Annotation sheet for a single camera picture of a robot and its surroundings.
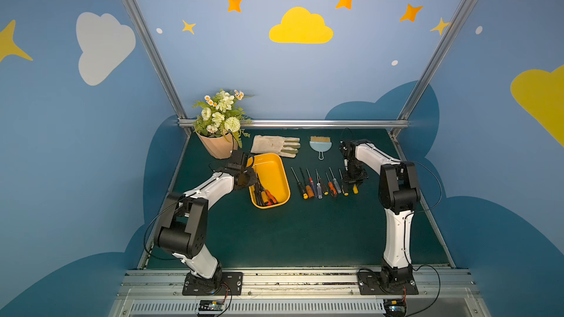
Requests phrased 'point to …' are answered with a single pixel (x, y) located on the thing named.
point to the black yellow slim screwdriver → (322, 186)
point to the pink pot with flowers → (219, 121)
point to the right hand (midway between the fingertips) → (356, 183)
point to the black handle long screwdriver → (305, 194)
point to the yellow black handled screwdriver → (343, 186)
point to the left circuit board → (211, 307)
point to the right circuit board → (394, 307)
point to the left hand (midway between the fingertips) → (252, 175)
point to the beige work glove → (287, 147)
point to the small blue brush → (320, 144)
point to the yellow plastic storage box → (272, 175)
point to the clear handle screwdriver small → (319, 188)
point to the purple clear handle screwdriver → (311, 183)
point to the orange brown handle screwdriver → (310, 193)
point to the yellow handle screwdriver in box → (355, 189)
